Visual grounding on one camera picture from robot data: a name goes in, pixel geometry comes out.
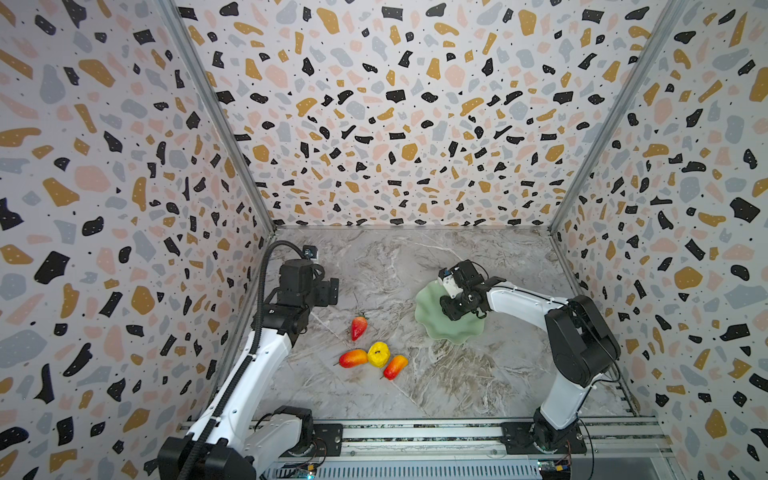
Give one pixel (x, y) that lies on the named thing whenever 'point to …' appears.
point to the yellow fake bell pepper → (379, 354)
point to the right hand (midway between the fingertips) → (445, 300)
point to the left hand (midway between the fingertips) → (314, 275)
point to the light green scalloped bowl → (431, 318)
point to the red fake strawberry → (359, 325)
